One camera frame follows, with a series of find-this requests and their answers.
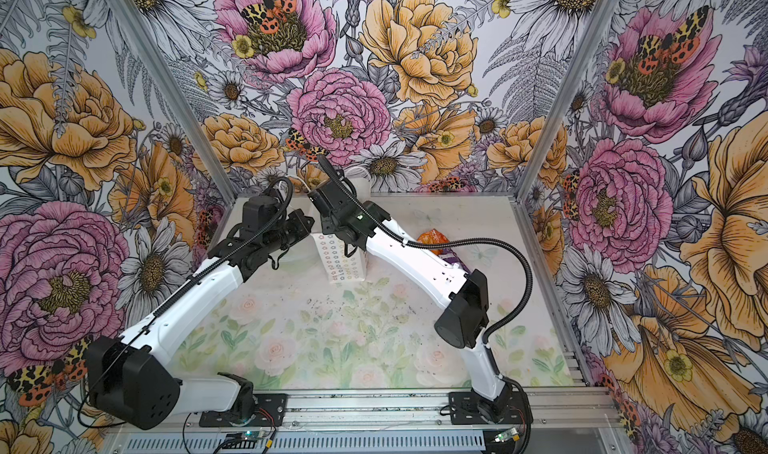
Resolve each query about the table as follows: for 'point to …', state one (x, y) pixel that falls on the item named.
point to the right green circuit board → (510, 434)
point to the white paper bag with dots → (340, 268)
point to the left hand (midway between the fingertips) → (315, 228)
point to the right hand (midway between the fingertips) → (339, 221)
